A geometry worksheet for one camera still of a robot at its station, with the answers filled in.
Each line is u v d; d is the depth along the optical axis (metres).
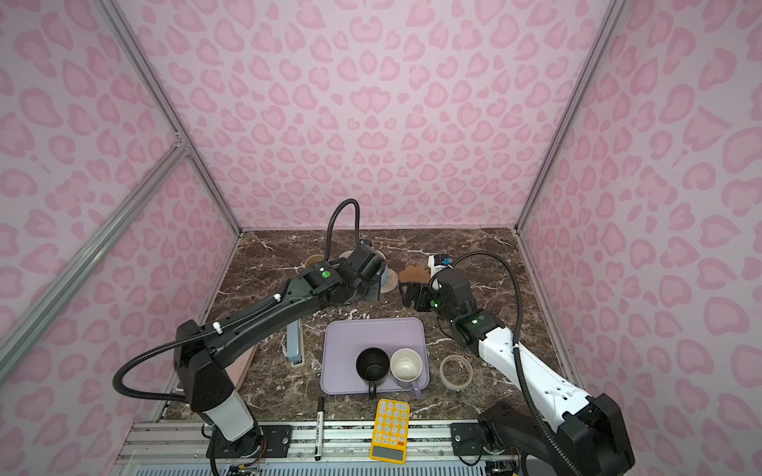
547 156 0.98
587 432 0.39
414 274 1.06
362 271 0.59
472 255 0.67
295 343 0.86
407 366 0.84
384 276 0.61
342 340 0.92
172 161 0.86
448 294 0.58
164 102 0.84
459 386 0.81
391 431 0.73
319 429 0.75
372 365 0.83
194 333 0.44
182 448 0.73
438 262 0.70
